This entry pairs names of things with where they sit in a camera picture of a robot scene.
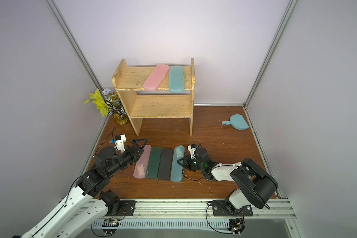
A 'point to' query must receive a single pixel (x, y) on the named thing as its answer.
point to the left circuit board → (110, 226)
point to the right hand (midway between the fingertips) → (177, 160)
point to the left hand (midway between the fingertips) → (147, 144)
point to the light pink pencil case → (141, 166)
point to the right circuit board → (236, 225)
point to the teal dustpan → (237, 121)
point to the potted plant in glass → (108, 104)
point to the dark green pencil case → (153, 167)
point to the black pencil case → (165, 164)
